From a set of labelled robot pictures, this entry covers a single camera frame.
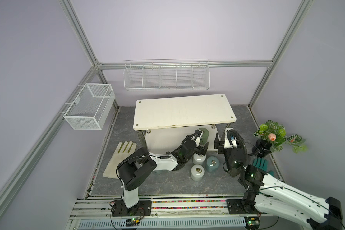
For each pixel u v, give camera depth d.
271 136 0.69
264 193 0.50
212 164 0.81
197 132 0.74
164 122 0.67
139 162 0.53
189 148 0.66
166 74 0.98
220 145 0.63
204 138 0.87
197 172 0.78
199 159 0.84
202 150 0.79
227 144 0.58
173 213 0.73
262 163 0.88
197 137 0.73
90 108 0.83
